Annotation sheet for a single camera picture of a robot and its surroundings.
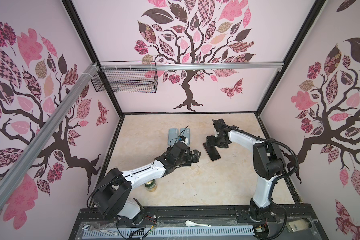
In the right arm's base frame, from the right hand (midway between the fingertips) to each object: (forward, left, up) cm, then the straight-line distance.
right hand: (213, 142), depth 98 cm
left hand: (-14, +13, +7) cm, 20 cm away
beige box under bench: (-46, -36, -1) cm, 59 cm away
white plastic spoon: (-45, +17, -3) cm, 48 cm away
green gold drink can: (-29, +37, +5) cm, 47 cm away
